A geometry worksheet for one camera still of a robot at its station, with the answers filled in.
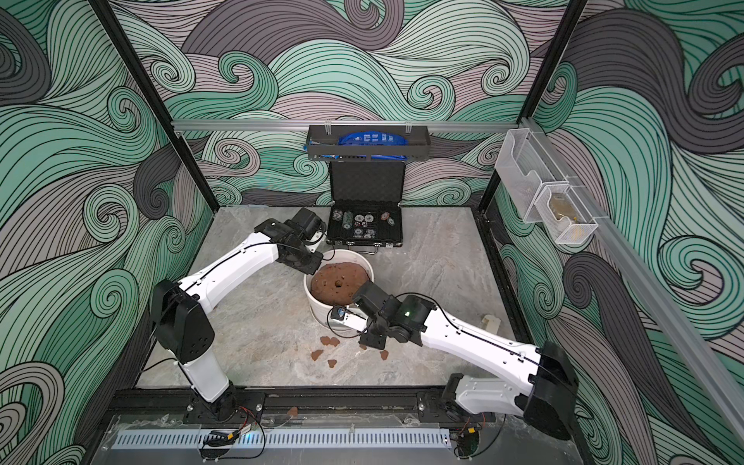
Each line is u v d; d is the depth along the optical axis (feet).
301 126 3.08
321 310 2.45
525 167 2.55
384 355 2.71
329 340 2.80
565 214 2.19
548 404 1.22
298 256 2.30
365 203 3.83
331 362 2.67
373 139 3.03
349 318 2.05
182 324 1.44
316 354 2.73
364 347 2.74
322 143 3.07
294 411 2.39
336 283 2.81
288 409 2.42
